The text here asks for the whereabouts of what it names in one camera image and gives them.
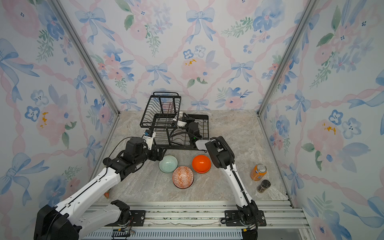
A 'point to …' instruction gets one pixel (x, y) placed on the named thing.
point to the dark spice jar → (264, 184)
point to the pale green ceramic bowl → (168, 164)
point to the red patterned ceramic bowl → (183, 177)
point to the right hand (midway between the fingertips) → (187, 110)
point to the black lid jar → (107, 161)
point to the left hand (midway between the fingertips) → (159, 145)
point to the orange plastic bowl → (201, 164)
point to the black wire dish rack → (162, 112)
